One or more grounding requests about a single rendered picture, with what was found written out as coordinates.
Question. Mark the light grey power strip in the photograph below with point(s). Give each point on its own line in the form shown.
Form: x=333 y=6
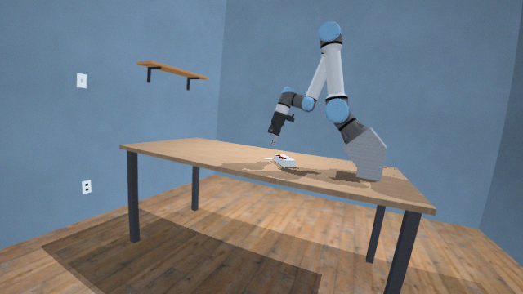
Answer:
x=283 y=160

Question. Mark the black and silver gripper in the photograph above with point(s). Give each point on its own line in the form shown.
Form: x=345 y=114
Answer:
x=280 y=114

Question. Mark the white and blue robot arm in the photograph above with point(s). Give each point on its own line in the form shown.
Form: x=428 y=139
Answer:
x=330 y=67

